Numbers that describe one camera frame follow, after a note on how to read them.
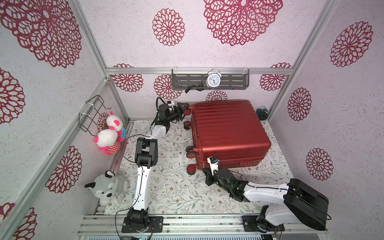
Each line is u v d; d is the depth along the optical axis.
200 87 0.92
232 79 0.94
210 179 0.73
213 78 0.90
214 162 0.72
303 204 0.42
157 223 0.74
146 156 0.67
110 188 0.69
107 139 0.84
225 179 0.63
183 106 0.97
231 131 0.89
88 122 0.75
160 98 0.93
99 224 0.76
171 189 0.85
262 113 1.17
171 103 1.00
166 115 0.87
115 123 0.92
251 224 0.70
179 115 0.95
